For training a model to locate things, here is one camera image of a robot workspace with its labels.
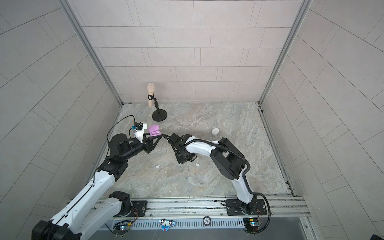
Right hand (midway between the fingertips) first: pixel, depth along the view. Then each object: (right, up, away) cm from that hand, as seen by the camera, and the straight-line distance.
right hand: (182, 162), depth 89 cm
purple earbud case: (-12, +21, -17) cm, 29 cm away
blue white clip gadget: (-5, -20, -23) cm, 31 cm away
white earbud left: (-14, -1, -5) cm, 15 cm away
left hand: (-9, +18, -16) cm, 26 cm away
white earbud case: (+21, +17, +10) cm, 29 cm away
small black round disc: (+13, -20, -21) cm, 32 cm away
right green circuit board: (+34, -22, -21) cm, 46 cm away
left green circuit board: (-24, -21, -24) cm, 40 cm away
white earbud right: (+9, 0, -4) cm, 10 cm away
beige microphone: (-19, +45, 0) cm, 49 cm away
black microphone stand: (-19, +28, +18) cm, 39 cm away
